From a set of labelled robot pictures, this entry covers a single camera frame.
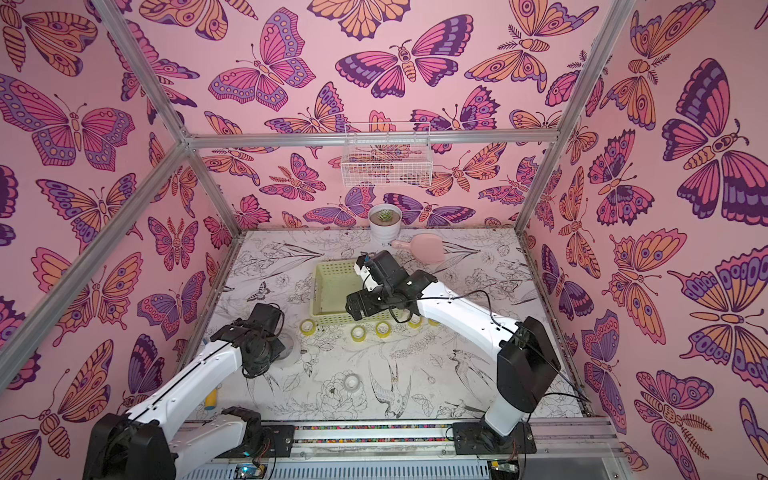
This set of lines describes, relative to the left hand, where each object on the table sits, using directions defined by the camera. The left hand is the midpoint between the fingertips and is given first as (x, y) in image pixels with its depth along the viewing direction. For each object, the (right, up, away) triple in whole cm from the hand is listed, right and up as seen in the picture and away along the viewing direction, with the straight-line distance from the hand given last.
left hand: (277, 348), depth 85 cm
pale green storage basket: (+12, +17, +21) cm, 30 cm away
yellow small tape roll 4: (+40, +4, +10) cm, 42 cm away
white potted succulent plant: (+30, +39, +24) cm, 55 cm away
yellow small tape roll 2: (+32, +3, +7) cm, 32 cm away
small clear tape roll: (+21, -9, -2) cm, 23 cm away
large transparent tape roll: (+5, 0, -2) cm, 5 cm away
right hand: (+23, +13, -6) cm, 27 cm away
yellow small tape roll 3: (+6, +4, +9) cm, 12 cm away
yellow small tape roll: (+22, +1, +7) cm, 23 cm away
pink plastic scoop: (+46, +29, +29) cm, 62 cm away
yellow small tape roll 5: (+46, +5, +9) cm, 47 cm away
